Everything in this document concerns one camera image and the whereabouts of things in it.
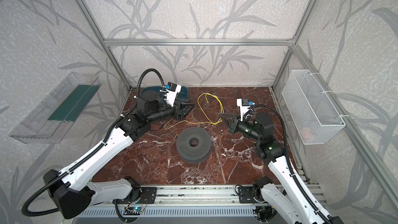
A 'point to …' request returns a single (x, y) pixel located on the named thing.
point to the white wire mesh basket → (314, 116)
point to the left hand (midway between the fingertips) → (193, 100)
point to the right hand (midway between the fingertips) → (221, 111)
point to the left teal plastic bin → (151, 90)
